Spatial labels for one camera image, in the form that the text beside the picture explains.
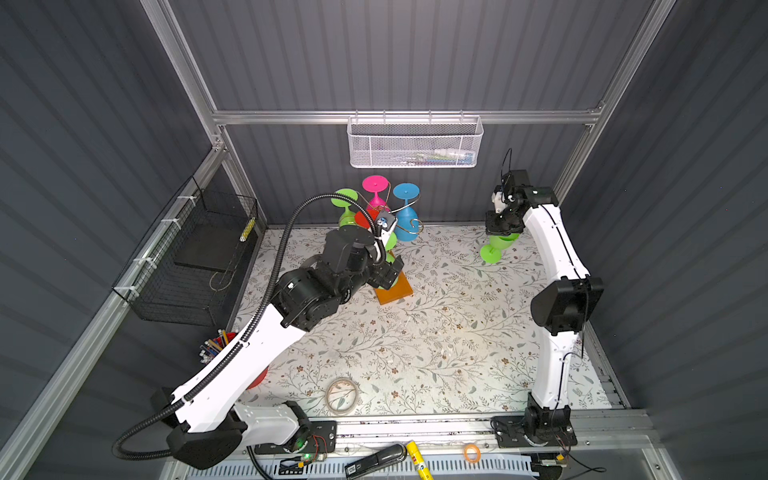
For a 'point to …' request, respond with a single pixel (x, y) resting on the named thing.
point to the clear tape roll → (327, 395)
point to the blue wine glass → (406, 191)
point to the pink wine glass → (376, 184)
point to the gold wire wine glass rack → (402, 288)
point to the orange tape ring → (478, 453)
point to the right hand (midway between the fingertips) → (497, 228)
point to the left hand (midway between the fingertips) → (382, 248)
